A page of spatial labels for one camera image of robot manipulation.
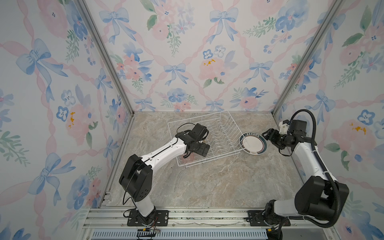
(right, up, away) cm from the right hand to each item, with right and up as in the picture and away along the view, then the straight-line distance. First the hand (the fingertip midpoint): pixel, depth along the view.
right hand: (267, 136), depth 85 cm
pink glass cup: (-45, -14, +2) cm, 47 cm away
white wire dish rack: (-23, -2, +13) cm, 26 cm away
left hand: (-38, -6, 0) cm, 39 cm away
